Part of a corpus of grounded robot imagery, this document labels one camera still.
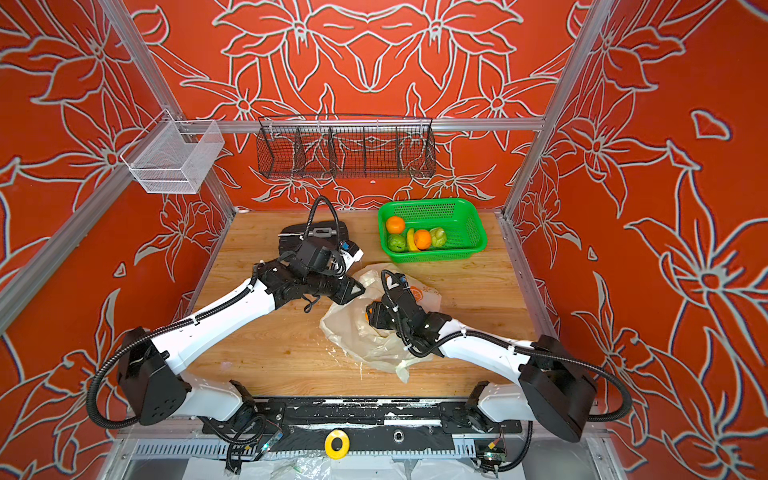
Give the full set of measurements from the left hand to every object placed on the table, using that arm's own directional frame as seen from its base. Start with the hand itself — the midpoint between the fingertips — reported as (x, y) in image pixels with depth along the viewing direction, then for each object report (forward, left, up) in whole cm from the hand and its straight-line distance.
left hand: (362, 285), depth 76 cm
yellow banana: (+30, -14, -16) cm, 37 cm away
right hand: (-2, -1, -10) cm, 10 cm away
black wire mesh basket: (+47, +10, +11) cm, 49 cm away
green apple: (+29, -23, -13) cm, 40 cm away
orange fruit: (+35, -8, -14) cm, 39 cm away
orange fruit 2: (+28, -18, -14) cm, 36 cm away
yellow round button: (-34, +3, -18) cm, 39 cm away
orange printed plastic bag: (-5, +5, -16) cm, 17 cm away
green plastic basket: (+42, -32, -15) cm, 55 cm away
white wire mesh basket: (+36, +63, +13) cm, 74 cm away
